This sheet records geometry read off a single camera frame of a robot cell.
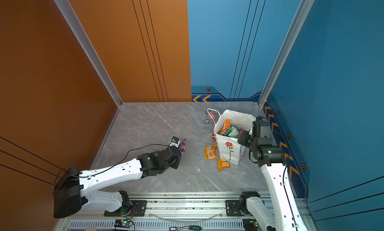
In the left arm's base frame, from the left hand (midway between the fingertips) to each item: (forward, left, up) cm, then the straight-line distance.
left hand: (178, 153), depth 80 cm
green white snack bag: (+7, -29, +10) cm, 32 cm away
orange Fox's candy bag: (+14, -27, +9) cm, 31 cm away
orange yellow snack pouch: (+6, -18, -9) cm, 21 cm away
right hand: (+5, -32, +13) cm, 35 cm away
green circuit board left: (-30, +25, -13) cm, 41 cm away
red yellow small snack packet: (+16, -21, -8) cm, 27 cm away
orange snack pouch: (-2, -24, -10) cm, 26 cm away
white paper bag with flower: (+13, -28, +8) cm, 32 cm away
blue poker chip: (+31, -17, -11) cm, 37 cm away
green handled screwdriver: (-31, -8, -10) cm, 34 cm away
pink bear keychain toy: (+35, -22, -8) cm, 42 cm away
